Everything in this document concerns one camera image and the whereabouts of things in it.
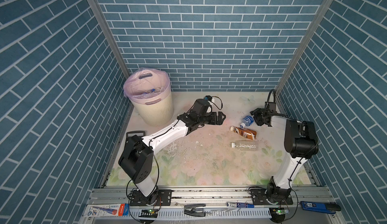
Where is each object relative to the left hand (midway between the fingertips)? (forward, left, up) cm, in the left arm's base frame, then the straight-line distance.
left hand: (220, 116), depth 82 cm
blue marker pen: (-39, -7, -18) cm, 43 cm away
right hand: (+14, -25, -15) cm, 33 cm away
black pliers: (-40, +14, -18) cm, 46 cm away
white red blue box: (-39, +55, -20) cm, 71 cm away
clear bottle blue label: (+6, -21, -13) cm, 25 cm away
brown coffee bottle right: (-1, -17, -15) cm, 23 cm away
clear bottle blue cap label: (+26, +41, -5) cm, 49 cm away
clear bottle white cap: (-8, -17, -19) cm, 27 cm away
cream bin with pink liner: (+25, +44, -4) cm, 51 cm away
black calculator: (0, +55, -19) cm, 58 cm away
